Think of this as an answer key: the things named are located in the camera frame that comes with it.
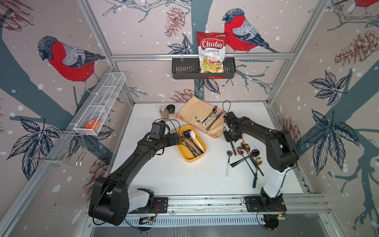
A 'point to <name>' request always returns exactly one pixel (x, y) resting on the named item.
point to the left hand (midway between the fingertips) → (175, 135)
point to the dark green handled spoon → (255, 179)
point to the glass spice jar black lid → (170, 109)
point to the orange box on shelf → (93, 124)
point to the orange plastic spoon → (243, 143)
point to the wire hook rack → (62, 146)
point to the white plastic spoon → (192, 136)
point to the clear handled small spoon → (229, 153)
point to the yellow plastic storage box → (183, 152)
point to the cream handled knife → (199, 121)
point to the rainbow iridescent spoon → (240, 151)
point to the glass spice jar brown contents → (164, 112)
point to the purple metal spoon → (187, 135)
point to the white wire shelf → (100, 101)
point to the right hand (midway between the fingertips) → (228, 137)
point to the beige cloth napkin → (202, 115)
